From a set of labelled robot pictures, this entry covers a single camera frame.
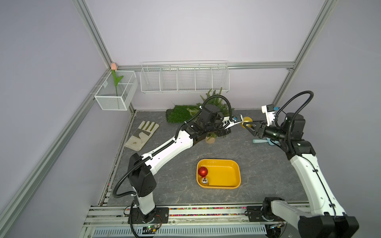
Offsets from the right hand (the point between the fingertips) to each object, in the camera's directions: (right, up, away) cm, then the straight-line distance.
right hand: (246, 123), depth 70 cm
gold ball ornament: (0, +2, -2) cm, 2 cm away
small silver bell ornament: (-19, -32, +11) cm, 39 cm away
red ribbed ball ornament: (-20, -28, +15) cm, 37 cm away
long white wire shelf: (-35, +32, +32) cm, 57 cm away
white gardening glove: (-64, -9, +36) cm, 74 cm away
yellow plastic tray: (-8, -31, +18) cm, 36 cm away
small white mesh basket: (-71, +19, +18) cm, 75 cm away
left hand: (-5, +1, +2) cm, 6 cm away
